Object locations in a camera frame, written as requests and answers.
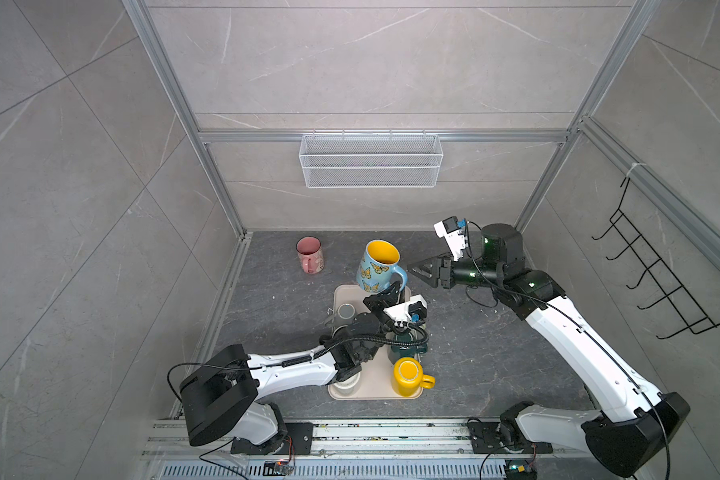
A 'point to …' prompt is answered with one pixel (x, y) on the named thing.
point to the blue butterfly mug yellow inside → (376, 266)
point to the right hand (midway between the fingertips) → (413, 265)
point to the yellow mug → (408, 377)
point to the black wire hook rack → (684, 312)
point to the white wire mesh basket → (371, 161)
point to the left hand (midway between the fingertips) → (394, 276)
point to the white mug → (347, 387)
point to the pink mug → (309, 249)
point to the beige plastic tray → (376, 370)
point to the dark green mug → (401, 351)
